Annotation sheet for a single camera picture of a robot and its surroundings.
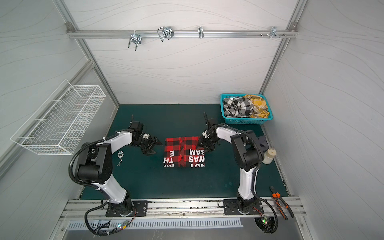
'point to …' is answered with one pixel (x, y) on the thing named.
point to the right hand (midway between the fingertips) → (201, 145)
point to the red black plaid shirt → (182, 152)
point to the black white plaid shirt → (238, 107)
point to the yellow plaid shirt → (261, 110)
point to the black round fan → (267, 224)
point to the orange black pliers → (277, 196)
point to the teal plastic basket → (234, 120)
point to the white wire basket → (58, 126)
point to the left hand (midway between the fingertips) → (162, 144)
